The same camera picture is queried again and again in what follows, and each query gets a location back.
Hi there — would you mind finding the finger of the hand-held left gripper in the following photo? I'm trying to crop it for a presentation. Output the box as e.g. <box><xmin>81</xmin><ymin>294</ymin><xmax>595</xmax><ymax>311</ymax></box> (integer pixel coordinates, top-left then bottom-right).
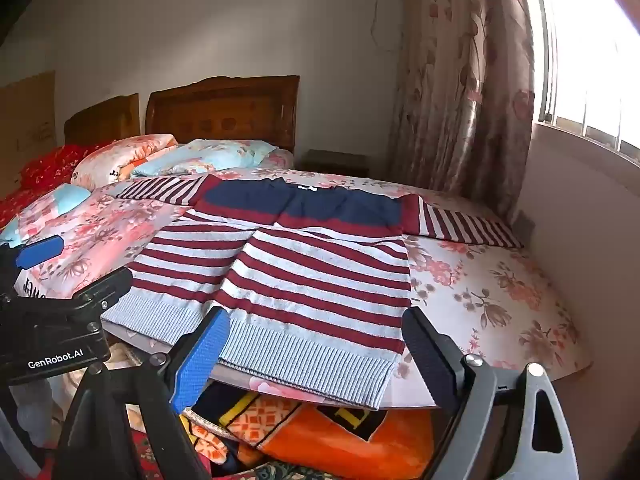
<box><xmin>30</xmin><ymin>266</ymin><xmax>134</xmax><ymax>333</ymax></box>
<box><xmin>0</xmin><ymin>234</ymin><xmax>65</xmax><ymax>306</ymax></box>

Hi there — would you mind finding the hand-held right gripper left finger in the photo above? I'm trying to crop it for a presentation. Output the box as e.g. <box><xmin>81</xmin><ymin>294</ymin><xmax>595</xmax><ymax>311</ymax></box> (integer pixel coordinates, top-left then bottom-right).
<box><xmin>52</xmin><ymin>305</ymin><xmax>232</xmax><ymax>480</ymax></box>

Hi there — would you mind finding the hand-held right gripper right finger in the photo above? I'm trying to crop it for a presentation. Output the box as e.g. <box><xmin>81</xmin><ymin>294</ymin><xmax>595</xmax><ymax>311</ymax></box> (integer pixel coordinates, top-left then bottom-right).
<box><xmin>401</xmin><ymin>306</ymin><xmax>583</xmax><ymax>480</ymax></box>

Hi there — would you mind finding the red white striped sweater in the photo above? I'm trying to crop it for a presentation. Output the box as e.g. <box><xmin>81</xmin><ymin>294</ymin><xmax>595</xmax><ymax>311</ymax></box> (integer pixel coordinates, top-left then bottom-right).
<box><xmin>100</xmin><ymin>174</ymin><xmax>525</xmax><ymax>409</ymax></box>

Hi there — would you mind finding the red patterned blanket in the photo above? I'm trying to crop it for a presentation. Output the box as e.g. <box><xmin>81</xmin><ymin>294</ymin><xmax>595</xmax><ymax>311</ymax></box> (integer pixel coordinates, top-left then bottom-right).
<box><xmin>0</xmin><ymin>142</ymin><xmax>108</xmax><ymax>228</ymax></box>

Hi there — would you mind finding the pink floral quilt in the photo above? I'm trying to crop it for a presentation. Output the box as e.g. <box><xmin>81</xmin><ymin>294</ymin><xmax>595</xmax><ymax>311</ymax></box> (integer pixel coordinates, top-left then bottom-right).
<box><xmin>0</xmin><ymin>162</ymin><xmax>593</xmax><ymax>408</ymax></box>

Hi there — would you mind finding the pink orange floral pillow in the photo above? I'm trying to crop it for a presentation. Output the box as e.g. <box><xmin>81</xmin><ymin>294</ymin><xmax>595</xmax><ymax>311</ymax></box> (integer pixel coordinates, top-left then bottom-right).
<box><xmin>70</xmin><ymin>133</ymin><xmax>178</xmax><ymax>188</ymax></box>

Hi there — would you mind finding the orange patterned blanket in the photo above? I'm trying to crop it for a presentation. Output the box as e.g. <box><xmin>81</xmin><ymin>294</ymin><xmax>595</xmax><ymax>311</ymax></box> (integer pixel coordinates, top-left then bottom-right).
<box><xmin>180</xmin><ymin>382</ymin><xmax>436</xmax><ymax>480</ymax></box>

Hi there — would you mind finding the small wooden headboard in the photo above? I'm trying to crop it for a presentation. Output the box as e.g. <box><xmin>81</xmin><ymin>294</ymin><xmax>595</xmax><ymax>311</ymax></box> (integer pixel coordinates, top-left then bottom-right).
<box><xmin>64</xmin><ymin>92</ymin><xmax>141</xmax><ymax>148</ymax></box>

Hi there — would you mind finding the light blue floral pillow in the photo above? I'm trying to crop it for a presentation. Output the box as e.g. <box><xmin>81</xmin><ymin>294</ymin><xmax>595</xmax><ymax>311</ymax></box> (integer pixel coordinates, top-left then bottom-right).
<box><xmin>132</xmin><ymin>138</ymin><xmax>278</xmax><ymax>178</ymax></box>

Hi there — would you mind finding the large wooden headboard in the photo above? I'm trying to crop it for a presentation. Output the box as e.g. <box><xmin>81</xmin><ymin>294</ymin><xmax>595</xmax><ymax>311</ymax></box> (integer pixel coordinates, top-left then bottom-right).
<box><xmin>145</xmin><ymin>75</ymin><xmax>301</xmax><ymax>161</ymax></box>

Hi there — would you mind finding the dark wooden nightstand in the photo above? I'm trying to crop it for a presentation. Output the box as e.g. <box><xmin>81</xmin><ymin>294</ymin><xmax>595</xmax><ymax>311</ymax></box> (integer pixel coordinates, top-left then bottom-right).
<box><xmin>295</xmin><ymin>149</ymin><xmax>371</xmax><ymax>178</ymax></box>

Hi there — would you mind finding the floral curtain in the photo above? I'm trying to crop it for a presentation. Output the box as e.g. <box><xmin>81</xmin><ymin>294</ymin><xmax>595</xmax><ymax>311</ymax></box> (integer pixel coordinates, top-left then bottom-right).
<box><xmin>387</xmin><ymin>0</ymin><xmax>543</xmax><ymax>223</ymax></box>

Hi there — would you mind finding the barred window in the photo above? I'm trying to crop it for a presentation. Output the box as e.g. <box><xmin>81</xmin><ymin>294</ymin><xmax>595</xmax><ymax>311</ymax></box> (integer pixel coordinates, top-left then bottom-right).
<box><xmin>515</xmin><ymin>0</ymin><xmax>640</xmax><ymax>166</ymax></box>

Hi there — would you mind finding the thin wall cable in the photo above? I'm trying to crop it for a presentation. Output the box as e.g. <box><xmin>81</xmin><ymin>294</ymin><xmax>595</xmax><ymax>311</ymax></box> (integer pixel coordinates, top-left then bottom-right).
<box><xmin>369</xmin><ymin>0</ymin><xmax>396</xmax><ymax>51</ymax></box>

